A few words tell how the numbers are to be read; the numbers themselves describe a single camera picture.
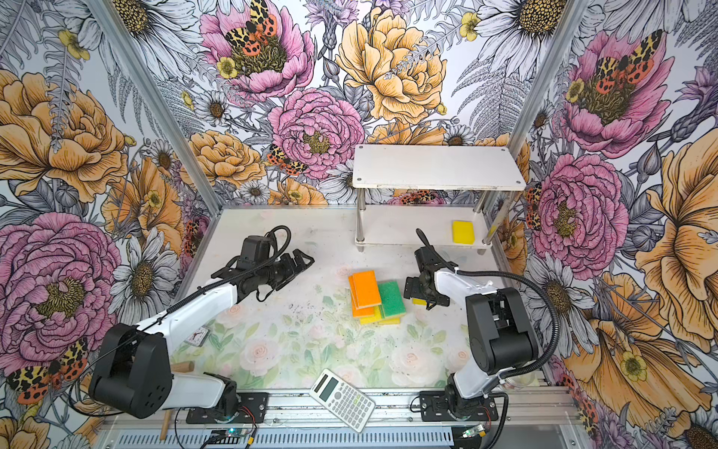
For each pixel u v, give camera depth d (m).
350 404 0.74
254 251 0.67
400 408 0.76
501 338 0.46
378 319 0.88
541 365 0.44
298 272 0.78
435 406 0.74
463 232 1.04
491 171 1.42
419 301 0.85
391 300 0.89
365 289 0.87
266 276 0.72
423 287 0.75
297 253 0.79
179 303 0.51
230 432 0.71
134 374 0.42
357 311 0.85
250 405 0.74
